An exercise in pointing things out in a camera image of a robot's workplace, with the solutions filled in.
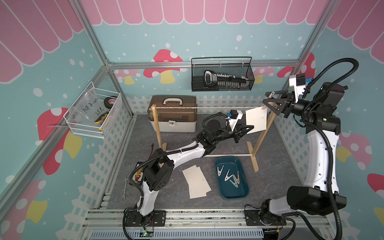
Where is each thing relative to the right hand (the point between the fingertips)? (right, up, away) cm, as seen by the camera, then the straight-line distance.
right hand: (264, 99), depth 59 cm
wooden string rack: (+8, -25, +30) cm, 40 cm away
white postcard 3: (-25, -43, +27) cm, 57 cm away
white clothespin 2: (-14, -38, +30) cm, 50 cm away
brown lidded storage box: (-43, 0, +51) cm, 67 cm away
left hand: (-1, -12, +9) cm, 15 cm away
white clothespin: (-9, -40, +28) cm, 50 cm away
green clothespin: (-5, -43, +25) cm, 50 cm away
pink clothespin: (-3, -41, +26) cm, 49 cm away
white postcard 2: (-34, -39, +30) cm, 60 cm away
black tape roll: (-74, +3, +21) cm, 77 cm away
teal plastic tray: (-6, -41, +28) cm, 50 cm away
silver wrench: (-67, -49, +22) cm, 86 cm away
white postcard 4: (-24, -42, +28) cm, 55 cm away
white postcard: (-29, -48, +23) cm, 61 cm away
